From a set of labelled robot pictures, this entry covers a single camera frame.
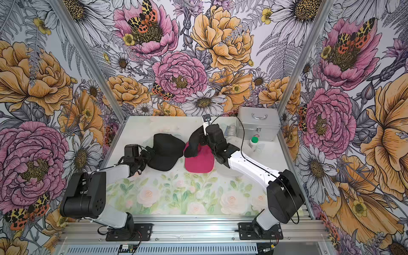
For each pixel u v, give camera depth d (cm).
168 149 96
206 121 70
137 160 79
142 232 74
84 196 44
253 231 68
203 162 97
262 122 104
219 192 87
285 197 43
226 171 94
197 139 76
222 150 61
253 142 98
